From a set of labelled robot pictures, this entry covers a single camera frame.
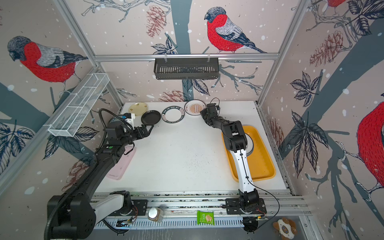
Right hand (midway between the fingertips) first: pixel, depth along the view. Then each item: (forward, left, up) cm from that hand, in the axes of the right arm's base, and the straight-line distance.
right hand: (201, 112), depth 114 cm
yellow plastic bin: (-40, -38, -3) cm, 55 cm away
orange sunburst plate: (+6, +6, 0) cm, 8 cm away
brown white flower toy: (-70, -41, 0) cm, 81 cm away
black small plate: (-7, +38, +2) cm, 39 cm away
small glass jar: (-69, +17, +10) cm, 71 cm away
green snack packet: (-68, -4, -1) cm, 68 cm away
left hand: (-30, +28, +22) cm, 47 cm away
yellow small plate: (+3, +51, +1) cm, 51 cm away
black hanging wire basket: (+19, +11, +27) cm, 35 cm away
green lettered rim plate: (-2, +22, 0) cm, 22 cm away
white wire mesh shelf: (-34, +65, +31) cm, 80 cm away
